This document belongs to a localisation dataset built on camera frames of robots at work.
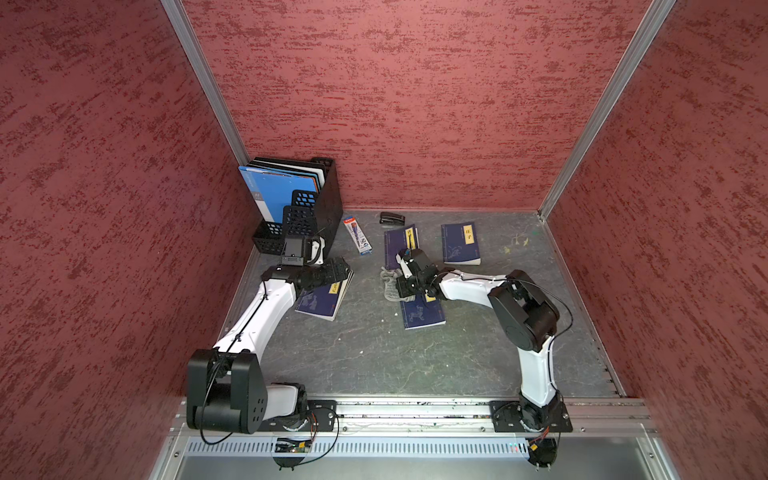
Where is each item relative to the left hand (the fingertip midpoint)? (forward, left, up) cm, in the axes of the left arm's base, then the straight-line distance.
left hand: (337, 277), depth 86 cm
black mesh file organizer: (+15, +7, +11) cm, 20 cm away
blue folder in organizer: (+24, +21, +12) cm, 35 cm away
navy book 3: (+23, -42, -13) cm, 49 cm away
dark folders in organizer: (+28, +15, +18) cm, 37 cm away
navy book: (-3, +5, -11) cm, 12 cm away
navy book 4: (-5, -26, -12) cm, 29 cm away
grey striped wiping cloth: (+5, -16, -7) cm, 18 cm away
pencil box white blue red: (+23, -4, -12) cm, 27 cm away
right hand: (+4, -19, -13) cm, 24 cm away
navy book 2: (+25, -18, -13) cm, 34 cm away
